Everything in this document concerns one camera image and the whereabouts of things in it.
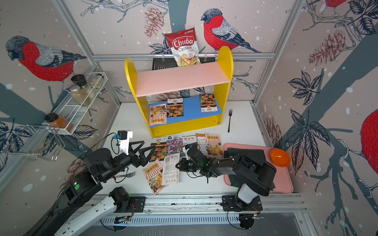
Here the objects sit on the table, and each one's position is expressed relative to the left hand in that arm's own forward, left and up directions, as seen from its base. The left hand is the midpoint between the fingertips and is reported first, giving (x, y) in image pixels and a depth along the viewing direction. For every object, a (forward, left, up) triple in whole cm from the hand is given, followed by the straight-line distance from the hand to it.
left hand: (151, 142), depth 62 cm
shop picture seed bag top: (+13, -31, -31) cm, 46 cm away
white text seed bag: (-4, -5, -29) cm, 29 cm away
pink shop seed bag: (-3, +5, -31) cm, 32 cm away
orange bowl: (+5, -70, -28) cm, 75 cm away
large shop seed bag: (+30, +6, -18) cm, 36 cm away
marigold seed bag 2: (+41, -28, -18) cm, 53 cm away
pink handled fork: (-5, +19, -30) cm, 36 cm away
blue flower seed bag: (+20, -14, -31) cm, 40 cm away
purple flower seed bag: (+15, -5, -31) cm, 35 cm away
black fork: (+44, -47, -32) cm, 72 cm away
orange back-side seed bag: (+19, -23, -31) cm, 43 cm away
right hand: (-1, -8, -27) cm, 28 cm away
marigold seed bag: (+36, -5, -17) cm, 41 cm away
